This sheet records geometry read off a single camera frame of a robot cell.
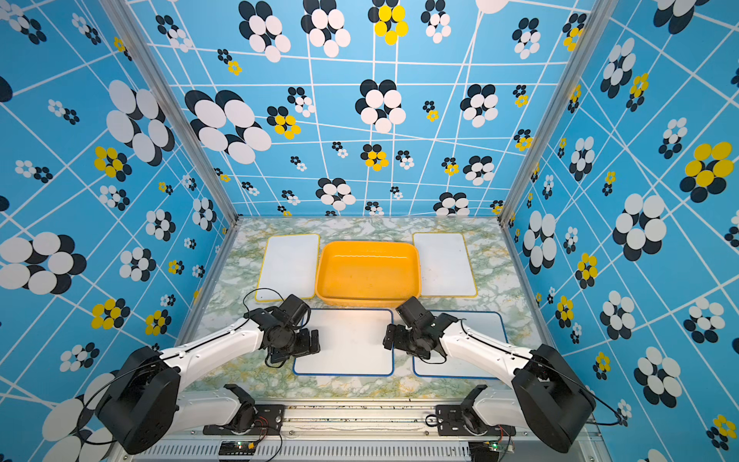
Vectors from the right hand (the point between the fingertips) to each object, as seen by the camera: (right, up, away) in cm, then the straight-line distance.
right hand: (397, 344), depth 84 cm
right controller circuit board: (+20, -21, -15) cm, 33 cm away
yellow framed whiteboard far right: (+19, +20, +19) cm, 34 cm away
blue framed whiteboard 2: (+10, 0, -16) cm, 19 cm away
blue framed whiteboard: (-14, -1, +3) cm, 14 cm away
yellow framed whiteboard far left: (-40, +21, +26) cm, 53 cm away
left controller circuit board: (-42, -22, -12) cm, 49 cm away
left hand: (-25, -2, +1) cm, 25 cm away
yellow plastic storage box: (-9, +19, +18) cm, 28 cm away
